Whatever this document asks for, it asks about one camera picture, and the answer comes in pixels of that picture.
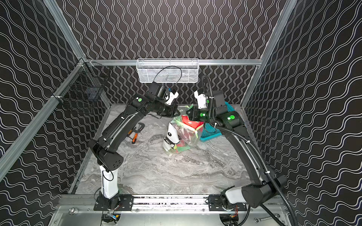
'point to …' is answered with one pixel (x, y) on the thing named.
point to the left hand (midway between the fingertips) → (185, 114)
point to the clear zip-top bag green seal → (176, 123)
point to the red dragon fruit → (188, 133)
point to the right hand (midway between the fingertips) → (186, 110)
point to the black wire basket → (82, 89)
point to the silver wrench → (257, 220)
